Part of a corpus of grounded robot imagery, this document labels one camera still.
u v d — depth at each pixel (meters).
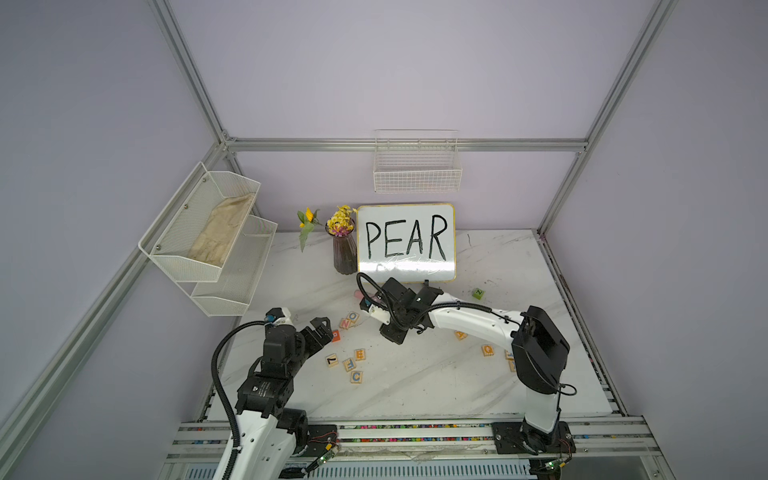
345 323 0.93
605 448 0.74
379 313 0.76
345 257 1.00
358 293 0.73
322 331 0.70
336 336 0.92
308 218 0.90
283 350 0.56
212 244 0.76
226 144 0.91
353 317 0.95
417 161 0.95
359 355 0.87
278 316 0.68
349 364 0.86
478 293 1.01
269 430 0.50
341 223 0.91
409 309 0.64
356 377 0.83
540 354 0.48
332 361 0.86
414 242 1.01
